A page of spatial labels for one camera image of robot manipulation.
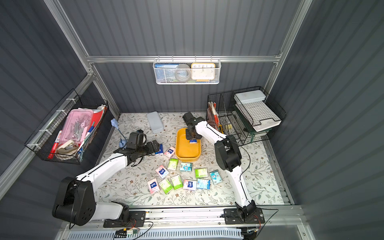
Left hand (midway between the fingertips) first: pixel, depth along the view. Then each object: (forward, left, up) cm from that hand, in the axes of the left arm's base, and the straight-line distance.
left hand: (153, 146), depth 89 cm
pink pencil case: (-1, +33, +21) cm, 39 cm away
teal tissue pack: (-16, -37, -8) cm, 41 cm away
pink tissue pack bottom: (-20, -22, -9) cm, 31 cm away
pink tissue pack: (+1, -9, -9) cm, 12 cm away
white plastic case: (+28, +5, -9) cm, 30 cm away
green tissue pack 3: (-21, -9, -8) cm, 24 cm away
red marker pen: (-12, +37, +20) cm, 44 cm away
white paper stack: (+16, -66, +10) cm, 69 cm away
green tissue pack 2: (-13, -28, -8) cm, 32 cm away
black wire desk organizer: (+30, -53, -9) cm, 62 cm away
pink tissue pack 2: (-12, -5, -8) cm, 15 cm away
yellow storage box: (+3, -18, -11) cm, 21 cm away
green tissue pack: (-7, -11, -8) cm, 16 cm away
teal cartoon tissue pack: (-9, -19, -8) cm, 23 cm away
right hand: (+12, -25, -5) cm, 28 cm away
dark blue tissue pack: (+1, -3, -8) cm, 9 cm away
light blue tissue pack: (-20, -29, -8) cm, 36 cm away
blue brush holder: (+4, +20, -1) cm, 21 cm away
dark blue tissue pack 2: (+7, -24, -4) cm, 25 cm away
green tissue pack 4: (-19, -14, -8) cm, 25 cm away
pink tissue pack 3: (-20, -1, -9) cm, 22 cm away
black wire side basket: (-13, +39, +25) cm, 48 cm away
